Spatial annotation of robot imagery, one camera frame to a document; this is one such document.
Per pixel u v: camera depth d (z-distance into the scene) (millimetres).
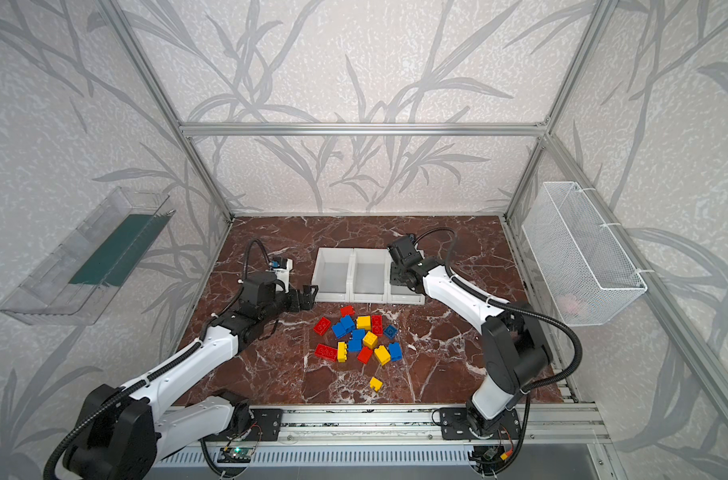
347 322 893
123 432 392
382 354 829
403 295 912
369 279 997
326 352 844
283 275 750
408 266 667
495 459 722
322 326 894
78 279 632
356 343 864
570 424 755
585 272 611
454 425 733
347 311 935
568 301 722
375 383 793
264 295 648
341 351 843
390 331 884
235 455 710
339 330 889
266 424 737
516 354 448
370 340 845
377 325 892
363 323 893
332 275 1029
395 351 845
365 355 842
